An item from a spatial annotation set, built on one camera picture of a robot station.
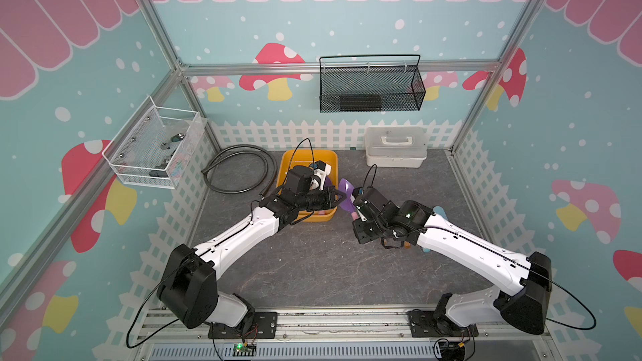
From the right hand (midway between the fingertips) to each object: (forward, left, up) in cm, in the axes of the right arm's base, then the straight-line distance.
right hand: (357, 228), depth 75 cm
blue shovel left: (+17, -35, -17) cm, 43 cm away
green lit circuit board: (-29, +35, -20) cm, 49 cm away
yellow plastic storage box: (+40, +27, -11) cm, 49 cm away
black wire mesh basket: (+52, -8, +18) cm, 56 cm away
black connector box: (-29, -25, -17) cm, 42 cm away
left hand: (+8, +3, +4) cm, 9 cm away
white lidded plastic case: (+42, -20, -6) cm, 47 cm away
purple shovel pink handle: (+27, +9, -12) cm, 31 cm away
